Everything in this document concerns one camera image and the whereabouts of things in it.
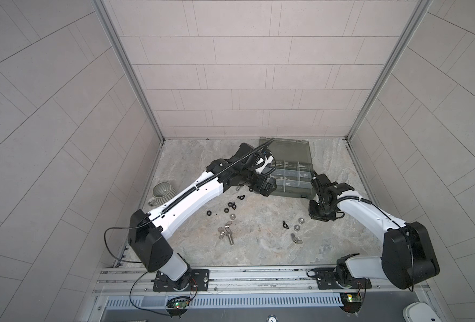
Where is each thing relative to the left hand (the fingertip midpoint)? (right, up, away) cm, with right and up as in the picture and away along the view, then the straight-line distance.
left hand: (273, 181), depth 73 cm
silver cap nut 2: (+11, -21, +10) cm, 26 cm away
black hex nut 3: (-26, -16, +14) cm, 34 cm away
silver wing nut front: (+11, -25, +8) cm, 28 cm away
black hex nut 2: (-19, -15, +16) cm, 29 cm away
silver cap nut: (+14, -19, +13) cm, 27 cm away
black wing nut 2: (-12, -10, +20) cm, 26 cm away
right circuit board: (+27, -41, -4) cm, 49 cm away
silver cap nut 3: (-16, -17, +14) cm, 27 cm away
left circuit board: (-32, -39, -8) cm, 51 cm away
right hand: (+18, -17, +12) cm, 27 cm away
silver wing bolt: (-18, -22, +10) cm, 30 cm away
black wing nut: (+7, -20, +12) cm, 24 cm away
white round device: (+46, -41, -9) cm, 63 cm away
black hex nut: (-17, -13, +18) cm, 28 cm away
